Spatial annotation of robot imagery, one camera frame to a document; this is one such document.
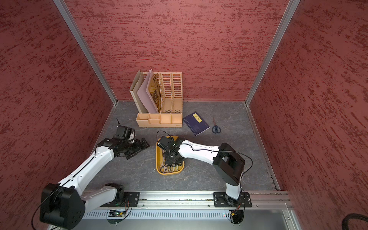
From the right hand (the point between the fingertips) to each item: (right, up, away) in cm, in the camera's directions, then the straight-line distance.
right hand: (172, 163), depth 83 cm
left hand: (-17, +7, -1) cm, 18 cm away
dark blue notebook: (+16, +22, +24) cm, 36 cm away
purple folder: (-20, +42, +9) cm, 48 cm away
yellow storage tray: (-8, +1, +5) cm, 9 cm away
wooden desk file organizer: (-9, +50, +30) cm, 58 cm away
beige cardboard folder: (-24, +44, +3) cm, 50 cm away
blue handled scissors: (+30, +19, +20) cm, 41 cm away
